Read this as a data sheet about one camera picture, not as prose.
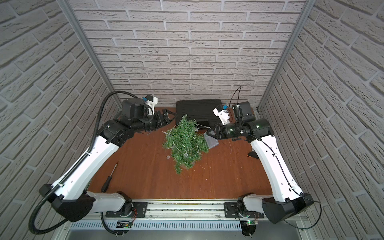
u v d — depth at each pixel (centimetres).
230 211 73
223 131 57
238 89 110
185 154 64
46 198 36
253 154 94
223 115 60
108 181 82
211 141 65
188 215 73
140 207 74
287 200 37
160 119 56
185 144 63
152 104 60
